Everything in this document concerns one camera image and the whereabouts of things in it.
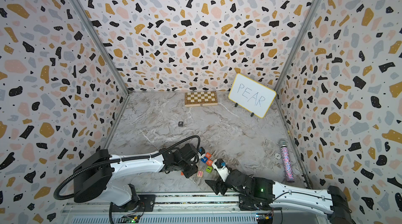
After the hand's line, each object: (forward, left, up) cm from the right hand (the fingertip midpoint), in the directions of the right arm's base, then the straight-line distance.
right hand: (211, 177), depth 73 cm
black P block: (+35, +21, -8) cm, 42 cm away
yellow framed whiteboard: (+51, -27, +3) cm, 58 cm away
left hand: (+6, +7, -6) cm, 10 cm away
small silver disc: (+15, -38, -10) cm, 42 cm away
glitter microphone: (+6, -41, -7) cm, 42 cm away
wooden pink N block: (+4, +6, -7) cm, 10 cm away
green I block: (+6, +1, -8) cm, 10 cm away
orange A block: (+10, +1, -8) cm, 13 cm away
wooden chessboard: (+55, +10, -5) cm, 56 cm away
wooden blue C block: (+10, +5, +7) cm, 14 cm away
